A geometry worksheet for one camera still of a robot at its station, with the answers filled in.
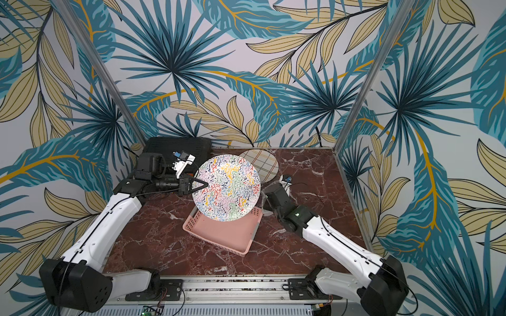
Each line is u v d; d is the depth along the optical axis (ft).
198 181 2.23
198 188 2.23
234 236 2.75
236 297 2.40
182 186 2.02
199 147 3.68
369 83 2.90
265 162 3.72
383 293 1.23
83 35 2.42
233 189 2.39
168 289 2.40
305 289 2.40
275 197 1.86
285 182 2.22
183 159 2.10
